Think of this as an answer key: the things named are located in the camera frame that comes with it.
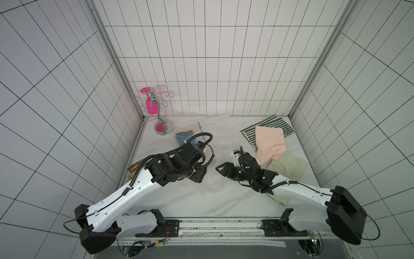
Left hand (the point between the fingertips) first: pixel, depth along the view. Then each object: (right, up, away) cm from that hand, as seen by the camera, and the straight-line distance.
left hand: (194, 172), depth 68 cm
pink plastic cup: (-30, +32, +33) cm, 55 cm away
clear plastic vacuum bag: (+16, +15, +39) cm, 45 cm away
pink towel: (+46, +9, +33) cm, 57 cm away
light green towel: (+54, -4, +26) cm, 60 cm away
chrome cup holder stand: (-26, +21, +43) cm, 54 cm away
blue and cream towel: (-10, +17, +40) cm, 44 cm away
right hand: (+10, 0, +11) cm, 15 cm away
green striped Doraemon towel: (+34, +16, +39) cm, 54 cm away
